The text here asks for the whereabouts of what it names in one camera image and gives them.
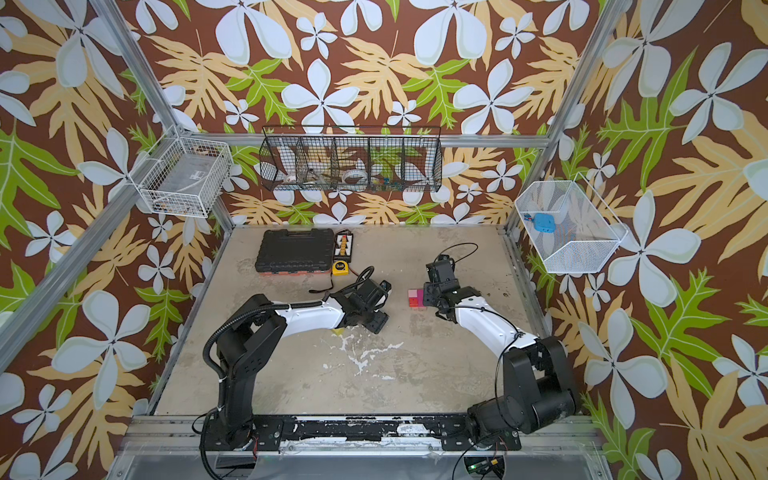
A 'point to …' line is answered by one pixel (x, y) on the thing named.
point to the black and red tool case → (296, 253)
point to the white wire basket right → (586, 232)
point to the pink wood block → (412, 293)
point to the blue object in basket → (544, 222)
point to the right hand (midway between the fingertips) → (433, 289)
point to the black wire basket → (346, 158)
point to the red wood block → (413, 301)
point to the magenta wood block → (421, 297)
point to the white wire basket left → (184, 175)
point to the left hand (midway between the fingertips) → (377, 310)
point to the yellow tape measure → (340, 268)
